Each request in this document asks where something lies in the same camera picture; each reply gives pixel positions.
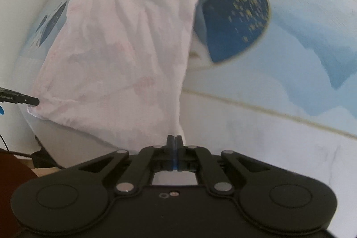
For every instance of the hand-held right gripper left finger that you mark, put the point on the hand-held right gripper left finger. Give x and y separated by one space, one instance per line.
170 146

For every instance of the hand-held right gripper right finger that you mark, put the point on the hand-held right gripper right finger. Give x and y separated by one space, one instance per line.
178 146

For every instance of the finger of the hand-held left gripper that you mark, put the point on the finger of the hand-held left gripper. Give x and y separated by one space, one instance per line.
1 112
16 97

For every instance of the pink and white cloth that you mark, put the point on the pink and white cloth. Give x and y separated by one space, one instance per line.
117 59

